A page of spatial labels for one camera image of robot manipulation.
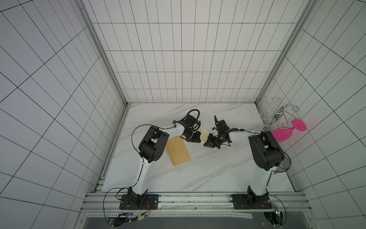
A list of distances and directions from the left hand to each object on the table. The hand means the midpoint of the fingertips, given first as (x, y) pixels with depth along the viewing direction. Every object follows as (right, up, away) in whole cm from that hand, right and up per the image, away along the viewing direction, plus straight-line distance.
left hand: (198, 143), depth 96 cm
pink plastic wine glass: (+48, +8, -15) cm, 51 cm away
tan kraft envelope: (-14, -4, -4) cm, 15 cm away
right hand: (+5, +1, +1) cm, 5 cm away
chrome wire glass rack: (+42, +21, -18) cm, 50 cm away
